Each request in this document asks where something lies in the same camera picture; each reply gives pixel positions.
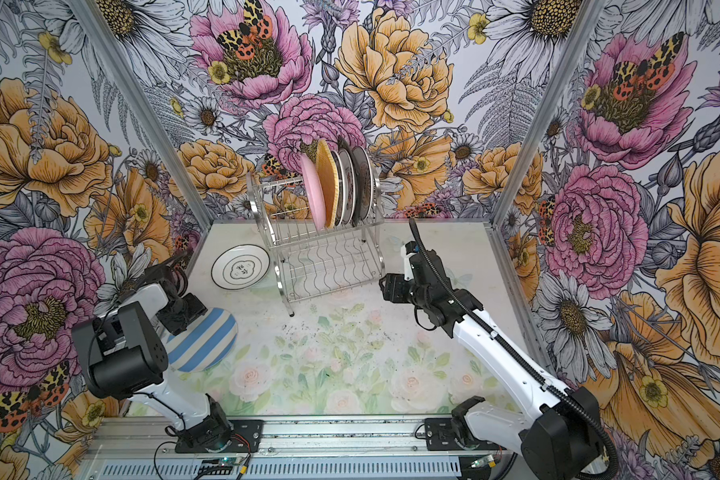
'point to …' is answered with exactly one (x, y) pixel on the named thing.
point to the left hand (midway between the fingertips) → (197, 325)
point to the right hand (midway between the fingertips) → (391, 291)
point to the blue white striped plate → (205, 344)
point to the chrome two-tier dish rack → (309, 263)
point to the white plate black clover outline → (240, 266)
